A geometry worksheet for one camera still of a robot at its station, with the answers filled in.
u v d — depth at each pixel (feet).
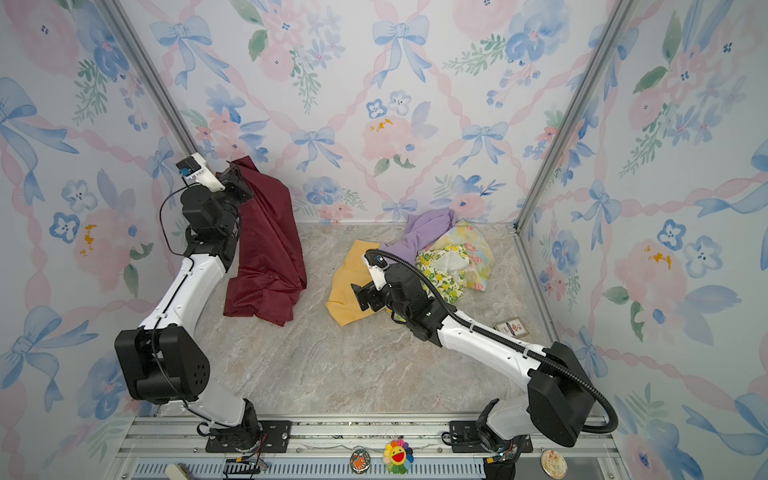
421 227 3.73
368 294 2.23
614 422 1.30
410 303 1.92
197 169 2.07
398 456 2.32
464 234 3.61
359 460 2.31
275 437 2.43
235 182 2.21
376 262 2.09
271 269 3.10
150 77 2.58
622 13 2.25
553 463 2.31
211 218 1.94
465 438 2.40
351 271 3.30
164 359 1.44
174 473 2.22
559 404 1.35
